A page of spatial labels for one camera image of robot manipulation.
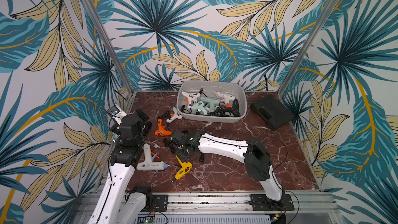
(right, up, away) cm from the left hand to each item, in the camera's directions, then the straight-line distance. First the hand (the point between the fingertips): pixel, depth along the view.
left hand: (130, 115), depth 70 cm
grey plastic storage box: (+31, +17, +46) cm, 58 cm away
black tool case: (+81, +1, +35) cm, 88 cm away
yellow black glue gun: (+24, -29, +12) cm, 39 cm away
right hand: (+22, -21, +13) cm, 33 cm away
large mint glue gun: (+40, +8, +37) cm, 55 cm away
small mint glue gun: (+32, +5, +33) cm, 46 cm away
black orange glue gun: (+56, +2, +36) cm, 67 cm away
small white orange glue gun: (+24, +9, +37) cm, 45 cm away
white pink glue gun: (+51, +11, +43) cm, 67 cm away
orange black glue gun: (+8, -10, +27) cm, 30 cm away
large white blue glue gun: (+5, -27, +12) cm, 29 cm away
